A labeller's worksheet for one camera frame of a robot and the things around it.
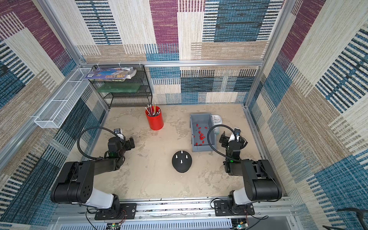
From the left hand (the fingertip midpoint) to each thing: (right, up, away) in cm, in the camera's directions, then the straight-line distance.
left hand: (124, 138), depth 94 cm
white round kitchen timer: (+63, +12, +14) cm, 65 cm away
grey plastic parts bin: (+51, +9, +14) cm, 54 cm away
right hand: (+69, +2, -3) cm, 69 cm away
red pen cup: (+19, +15, +1) cm, 24 cm away
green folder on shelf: (+3, +34, +6) cm, 35 cm away
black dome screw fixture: (+37, -10, -16) cm, 42 cm away
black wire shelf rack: (+6, +31, +23) cm, 39 cm away
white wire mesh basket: (-25, +15, -23) cm, 37 cm away
